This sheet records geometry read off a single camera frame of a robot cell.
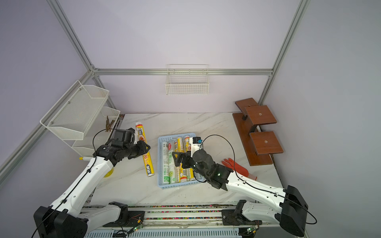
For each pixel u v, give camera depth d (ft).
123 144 1.92
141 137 2.55
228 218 2.40
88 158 2.46
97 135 1.99
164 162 2.90
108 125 3.14
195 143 2.06
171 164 2.89
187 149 3.01
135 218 2.40
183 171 2.70
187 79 3.07
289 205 1.31
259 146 2.73
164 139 3.22
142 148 2.29
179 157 2.03
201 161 1.71
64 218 1.20
